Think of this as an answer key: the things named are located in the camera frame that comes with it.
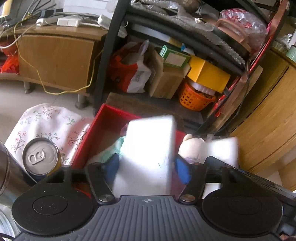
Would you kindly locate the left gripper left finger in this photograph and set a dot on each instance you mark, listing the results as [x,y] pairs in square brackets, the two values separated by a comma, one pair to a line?
[99,176]

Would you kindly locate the orange plastic basket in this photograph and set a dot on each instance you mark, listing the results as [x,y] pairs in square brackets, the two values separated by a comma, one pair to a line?
[193,99]

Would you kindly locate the yellow box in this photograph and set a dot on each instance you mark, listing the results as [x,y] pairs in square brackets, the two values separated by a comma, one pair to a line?
[204,73]

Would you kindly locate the white sponge block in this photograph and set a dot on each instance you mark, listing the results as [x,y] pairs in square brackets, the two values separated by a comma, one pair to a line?
[221,152]

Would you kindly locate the blue yellow drink can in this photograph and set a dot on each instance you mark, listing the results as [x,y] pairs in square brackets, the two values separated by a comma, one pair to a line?
[41,157]

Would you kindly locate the pink knitted hat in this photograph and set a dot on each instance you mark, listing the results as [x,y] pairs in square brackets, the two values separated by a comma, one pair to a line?
[123,130]

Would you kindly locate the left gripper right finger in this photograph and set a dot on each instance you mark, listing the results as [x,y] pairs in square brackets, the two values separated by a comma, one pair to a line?
[193,176]

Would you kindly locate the wooden tv cabinet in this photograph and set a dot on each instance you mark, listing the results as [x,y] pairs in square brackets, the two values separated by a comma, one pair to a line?
[53,56]

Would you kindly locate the white foam block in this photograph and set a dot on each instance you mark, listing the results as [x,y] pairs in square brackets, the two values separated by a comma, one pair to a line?
[146,157]

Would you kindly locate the green white box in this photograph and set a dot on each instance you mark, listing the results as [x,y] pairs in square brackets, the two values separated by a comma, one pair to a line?
[174,58]

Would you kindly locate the brown cardboard box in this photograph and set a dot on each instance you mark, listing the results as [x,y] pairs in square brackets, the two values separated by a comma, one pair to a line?
[164,80]

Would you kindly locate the floral tablecloth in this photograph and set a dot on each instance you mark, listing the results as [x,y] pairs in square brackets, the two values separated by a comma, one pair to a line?
[65,128]

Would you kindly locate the cream bear plush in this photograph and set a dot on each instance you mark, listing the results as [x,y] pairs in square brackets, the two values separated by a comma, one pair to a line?
[193,150]

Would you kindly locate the red storage box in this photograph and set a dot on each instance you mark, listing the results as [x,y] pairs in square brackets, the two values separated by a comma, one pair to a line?
[104,131]

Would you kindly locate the white power strip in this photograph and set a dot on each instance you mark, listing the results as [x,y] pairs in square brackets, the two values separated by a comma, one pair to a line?
[65,21]

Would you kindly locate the stainless steel thermos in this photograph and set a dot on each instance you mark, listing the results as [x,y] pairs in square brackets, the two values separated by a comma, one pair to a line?
[14,181]

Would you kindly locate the red white plastic bag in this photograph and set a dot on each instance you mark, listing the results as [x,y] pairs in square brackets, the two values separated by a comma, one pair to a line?
[127,69]

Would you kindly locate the green white knitted cloth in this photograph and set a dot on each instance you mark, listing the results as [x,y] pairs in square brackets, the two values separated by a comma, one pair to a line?
[106,154]

